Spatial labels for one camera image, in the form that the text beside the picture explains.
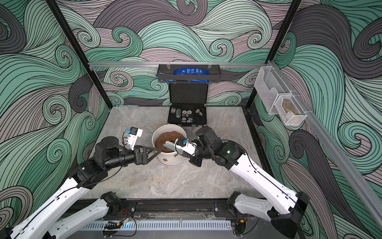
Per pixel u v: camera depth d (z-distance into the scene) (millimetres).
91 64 957
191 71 925
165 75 920
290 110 669
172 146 623
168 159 812
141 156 536
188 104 1155
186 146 543
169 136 899
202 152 552
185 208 744
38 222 390
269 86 945
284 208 373
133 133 577
